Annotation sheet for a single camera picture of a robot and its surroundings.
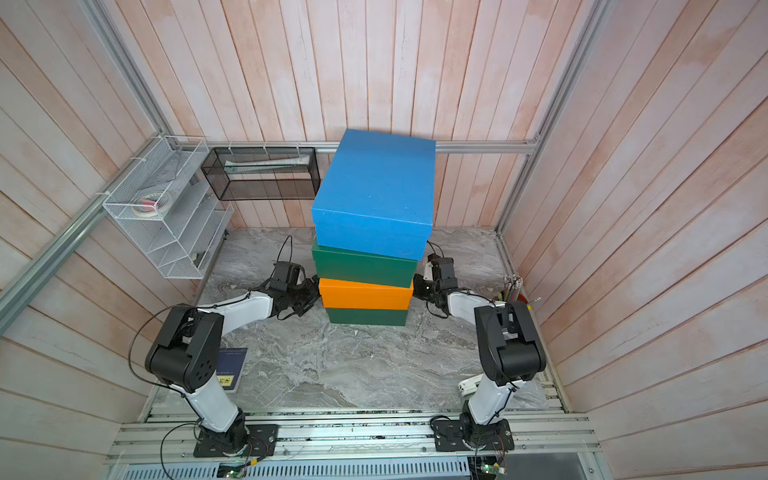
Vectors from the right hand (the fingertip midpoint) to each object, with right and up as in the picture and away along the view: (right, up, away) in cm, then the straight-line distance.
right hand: (405, 282), depth 97 cm
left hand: (-26, -4, -2) cm, 27 cm away
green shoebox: (-13, -10, -5) cm, 17 cm away
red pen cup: (+33, -4, -12) cm, 35 cm away
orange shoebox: (-14, -2, -20) cm, 24 cm away
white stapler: (+16, -27, -17) cm, 36 cm away
